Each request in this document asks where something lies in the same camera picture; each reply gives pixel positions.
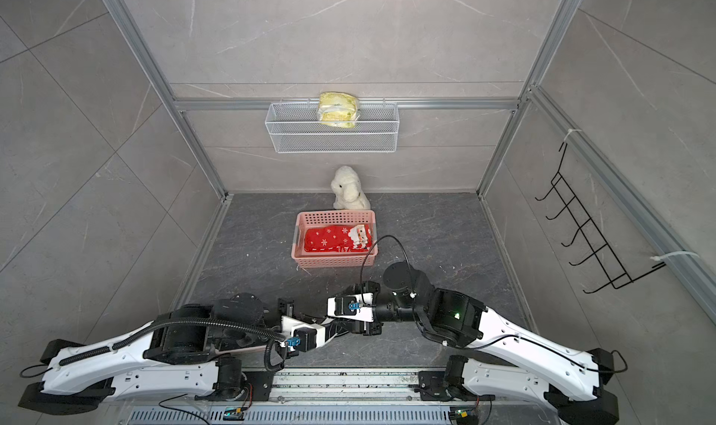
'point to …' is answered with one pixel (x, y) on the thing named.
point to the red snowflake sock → (337, 239)
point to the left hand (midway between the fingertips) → (327, 312)
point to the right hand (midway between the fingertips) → (338, 303)
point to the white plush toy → (347, 187)
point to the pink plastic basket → (312, 259)
